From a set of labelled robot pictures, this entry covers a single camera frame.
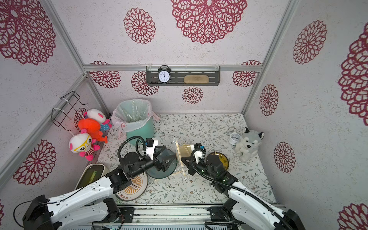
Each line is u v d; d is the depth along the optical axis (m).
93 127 0.88
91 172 0.83
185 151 0.94
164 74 0.90
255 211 0.47
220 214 0.76
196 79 0.90
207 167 0.61
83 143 0.80
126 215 0.73
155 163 0.62
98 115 0.94
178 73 0.95
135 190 0.81
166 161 0.62
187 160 0.72
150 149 0.60
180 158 0.73
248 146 0.83
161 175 0.86
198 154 0.65
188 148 0.98
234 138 1.01
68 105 0.79
